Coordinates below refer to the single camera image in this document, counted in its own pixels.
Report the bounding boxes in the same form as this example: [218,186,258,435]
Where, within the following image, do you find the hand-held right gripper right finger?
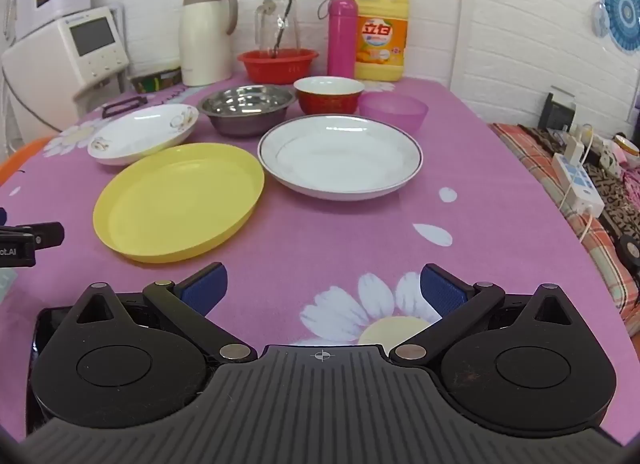
[389,263,577,365]

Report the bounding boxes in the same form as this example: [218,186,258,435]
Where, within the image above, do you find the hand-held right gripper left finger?
[64,263,258,364]

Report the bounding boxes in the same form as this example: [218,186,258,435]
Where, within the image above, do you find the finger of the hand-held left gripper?
[0,221,65,248]

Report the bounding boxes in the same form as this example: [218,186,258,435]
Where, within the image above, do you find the yellow plastic plate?
[93,143,266,263]

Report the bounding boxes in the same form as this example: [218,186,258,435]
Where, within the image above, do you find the white floral plate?
[87,104,200,166]

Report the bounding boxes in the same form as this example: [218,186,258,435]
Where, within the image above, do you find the white plate with grey rim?
[257,114,423,201]

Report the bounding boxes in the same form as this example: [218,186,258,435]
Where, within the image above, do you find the stainless steel bowl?
[197,85,297,138]

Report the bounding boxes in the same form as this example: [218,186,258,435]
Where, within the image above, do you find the purple plastic bowl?
[357,92,429,134]

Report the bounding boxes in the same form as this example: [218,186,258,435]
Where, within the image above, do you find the red bowl with white inside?
[293,76,365,116]

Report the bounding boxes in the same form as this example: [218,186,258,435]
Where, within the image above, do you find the purple floral tablecloth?
[0,75,626,445]

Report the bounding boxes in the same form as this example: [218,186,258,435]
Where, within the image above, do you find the white appliance with screen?
[0,7,131,133]

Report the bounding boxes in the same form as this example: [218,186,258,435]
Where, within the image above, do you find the plaid blanket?
[490,121,640,336]

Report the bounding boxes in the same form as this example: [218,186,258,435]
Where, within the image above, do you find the white power strip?
[551,153,606,218]

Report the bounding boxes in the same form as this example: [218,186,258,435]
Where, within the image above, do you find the instant noodle bowl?
[131,67,183,94]

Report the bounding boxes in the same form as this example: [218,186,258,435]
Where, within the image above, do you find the leopard print cloth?
[525,127,640,250]

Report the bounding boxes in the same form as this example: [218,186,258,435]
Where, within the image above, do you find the white charger plug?
[565,124,594,163]

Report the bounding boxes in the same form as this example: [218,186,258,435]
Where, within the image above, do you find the black box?
[537,93,577,133]

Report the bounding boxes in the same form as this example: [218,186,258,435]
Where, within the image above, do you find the red plastic colander basket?
[237,49,319,85]

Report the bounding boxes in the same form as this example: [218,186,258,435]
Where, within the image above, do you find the pink and white cup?
[600,133,640,171]

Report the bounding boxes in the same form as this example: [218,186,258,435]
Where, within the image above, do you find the cream thermal kettle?
[179,0,238,87]

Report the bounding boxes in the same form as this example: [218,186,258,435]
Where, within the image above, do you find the yellow detergent bottle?
[348,0,414,82]

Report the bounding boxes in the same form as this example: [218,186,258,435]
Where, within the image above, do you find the clear glass pitcher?
[254,0,301,53]

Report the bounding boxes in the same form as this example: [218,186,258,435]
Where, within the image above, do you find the pink thermos bottle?
[318,0,360,79]

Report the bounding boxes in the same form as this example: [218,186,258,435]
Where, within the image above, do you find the black stirring stick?
[272,0,299,58]

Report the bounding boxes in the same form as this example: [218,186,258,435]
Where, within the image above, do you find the black handle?
[102,97,148,119]

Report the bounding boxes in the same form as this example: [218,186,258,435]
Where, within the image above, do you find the white cable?
[559,179,596,245]

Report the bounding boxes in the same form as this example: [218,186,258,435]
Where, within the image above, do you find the small blue wall hook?
[592,2,611,38]

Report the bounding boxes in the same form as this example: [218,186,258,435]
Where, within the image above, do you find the blue round wall decoration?
[600,0,640,53]

